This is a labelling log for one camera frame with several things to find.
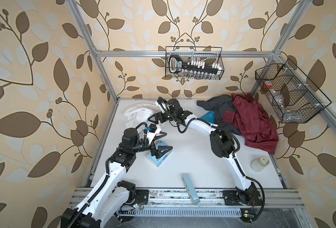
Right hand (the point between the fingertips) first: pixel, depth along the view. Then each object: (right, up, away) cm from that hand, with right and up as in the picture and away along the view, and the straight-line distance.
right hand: (153, 117), depth 91 cm
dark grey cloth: (+48, +9, +14) cm, 51 cm away
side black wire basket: (+77, +10, -19) cm, 80 cm away
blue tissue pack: (+5, -26, -9) cm, 28 cm away
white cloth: (-10, +3, +2) cm, 10 cm away
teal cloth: (+41, 0, +15) cm, 43 cm away
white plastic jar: (+61, -26, -13) cm, 68 cm away
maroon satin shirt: (+66, -3, 0) cm, 66 cm away
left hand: (+11, -11, -22) cm, 27 cm away
